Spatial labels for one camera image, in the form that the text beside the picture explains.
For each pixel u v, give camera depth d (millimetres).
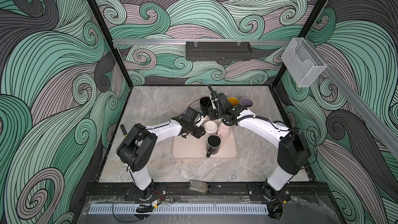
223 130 855
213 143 796
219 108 647
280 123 960
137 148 471
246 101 967
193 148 858
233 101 979
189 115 727
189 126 713
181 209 697
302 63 770
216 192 744
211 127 879
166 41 1804
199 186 717
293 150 447
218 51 967
